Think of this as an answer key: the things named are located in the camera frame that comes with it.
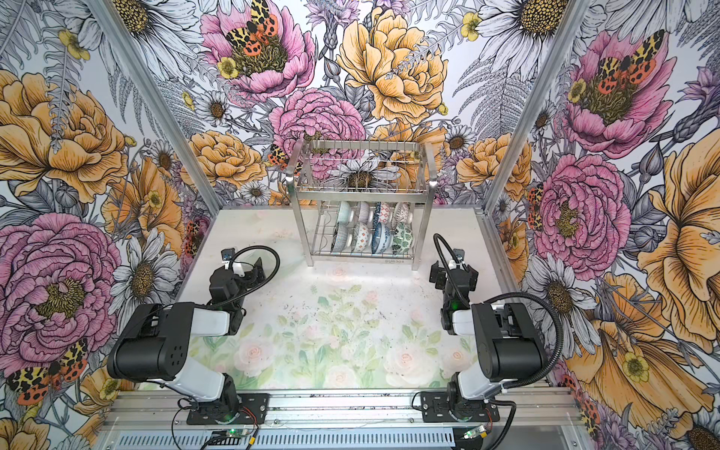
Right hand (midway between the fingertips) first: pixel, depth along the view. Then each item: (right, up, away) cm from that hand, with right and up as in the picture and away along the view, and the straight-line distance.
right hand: (452, 270), depth 94 cm
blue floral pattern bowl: (-23, +10, +2) cm, 25 cm away
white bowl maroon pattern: (-15, +19, +11) cm, 26 cm away
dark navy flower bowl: (-37, +11, +3) cm, 39 cm away
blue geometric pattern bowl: (-22, +20, +11) cm, 31 cm away
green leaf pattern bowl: (-15, +10, +11) cm, 21 cm away
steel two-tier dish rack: (-30, +25, +14) cm, 41 cm away
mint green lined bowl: (-37, +20, +12) cm, 43 cm away
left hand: (-67, +1, 0) cm, 67 cm away
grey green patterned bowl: (-29, +20, +12) cm, 37 cm away
